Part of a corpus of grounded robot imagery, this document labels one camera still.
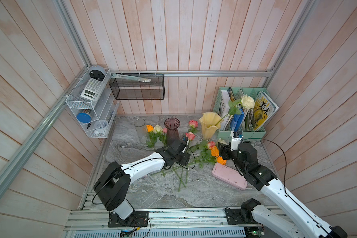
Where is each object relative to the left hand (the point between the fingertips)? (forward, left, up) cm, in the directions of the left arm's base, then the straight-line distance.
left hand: (183, 157), depth 86 cm
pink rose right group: (+12, -19, -4) cm, 23 cm away
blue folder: (+23, -35, +8) cm, 43 cm away
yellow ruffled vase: (+22, -19, +6) cm, 30 cm away
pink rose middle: (+18, -6, -4) cm, 19 cm away
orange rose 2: (+1, -23, -4) cm, 24 cm away
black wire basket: (+48, +41, +13) cm, 65 cm away
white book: (+26, -26, +17) cm, 40 cm away
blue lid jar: (+11, +52, +23) cm, 58 cm away
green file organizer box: (+25, -45, 0) cm, 52 cm away
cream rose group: (+24, +18, -7) cm, 30 cm away
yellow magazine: (+30, -54, +12) cm, 63 cm away
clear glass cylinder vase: (+17, +27, +10) cm, 33 cm away
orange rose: (+26, +23, -5) cm, 36 cm away
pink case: (-8, -28, -8) cm, 30 cm away
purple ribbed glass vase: (+19, +7, +7) cm, 21 cm away
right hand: (+2, -21, +14) cm, 25 cm away
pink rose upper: (+31, -9, -5) cm, 33 cm away
